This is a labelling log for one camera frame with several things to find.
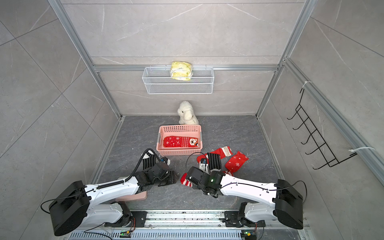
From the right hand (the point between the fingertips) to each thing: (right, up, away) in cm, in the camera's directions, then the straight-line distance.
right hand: (197, 181), depth 79 cm
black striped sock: (+11, +7, +14) cm, 19 cm away
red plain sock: (+17, +13, +19) cm, 29 cm away
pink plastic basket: (-2, +27, +29) cm, 39 cm away
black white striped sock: (-31, +8, +17) cm, 36 cm away
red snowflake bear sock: (-15, +19, +22) cm, 33 cm away
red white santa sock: (-7, -2, +7) cm, 10 cm away
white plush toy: (-8, +39, +18) cm, 44 cm away
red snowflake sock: (+24, +6, +13) cm, 28 cm away
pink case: (-30, -8, +1) cm, 31 cm away
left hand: (-10, +2, +4) cm, 11 cm away
